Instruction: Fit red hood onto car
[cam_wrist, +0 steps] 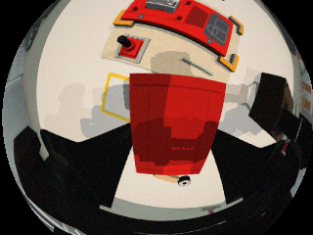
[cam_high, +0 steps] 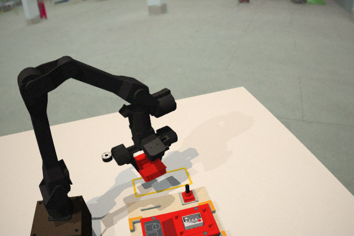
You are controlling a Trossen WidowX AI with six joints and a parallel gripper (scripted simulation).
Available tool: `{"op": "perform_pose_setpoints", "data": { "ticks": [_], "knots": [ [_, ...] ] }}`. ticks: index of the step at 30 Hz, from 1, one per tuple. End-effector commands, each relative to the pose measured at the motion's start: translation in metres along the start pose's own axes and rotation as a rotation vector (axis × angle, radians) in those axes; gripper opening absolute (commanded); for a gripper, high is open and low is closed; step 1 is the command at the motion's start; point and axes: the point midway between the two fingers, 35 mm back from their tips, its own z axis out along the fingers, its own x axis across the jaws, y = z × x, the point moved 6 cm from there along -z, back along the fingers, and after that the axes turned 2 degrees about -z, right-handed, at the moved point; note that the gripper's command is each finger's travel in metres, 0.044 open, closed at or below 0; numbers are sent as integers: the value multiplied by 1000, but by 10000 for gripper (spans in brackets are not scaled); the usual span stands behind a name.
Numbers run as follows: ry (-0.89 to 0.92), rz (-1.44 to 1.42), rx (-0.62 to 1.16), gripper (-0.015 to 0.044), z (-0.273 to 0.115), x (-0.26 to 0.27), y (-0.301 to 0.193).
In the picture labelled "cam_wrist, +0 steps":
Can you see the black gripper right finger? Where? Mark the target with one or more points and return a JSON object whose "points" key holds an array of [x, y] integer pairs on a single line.
{"points": [[240, 163]]}

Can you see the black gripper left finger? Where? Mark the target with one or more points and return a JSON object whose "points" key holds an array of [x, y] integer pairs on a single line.
{"points": [[98, 162]]}

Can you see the tan rectangular block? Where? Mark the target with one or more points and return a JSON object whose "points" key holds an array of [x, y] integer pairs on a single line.
{"points": [[172, 178]]}

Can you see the small black and silver toy wheel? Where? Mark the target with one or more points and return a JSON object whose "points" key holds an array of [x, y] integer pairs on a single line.
{"points": [[184, 180]]}

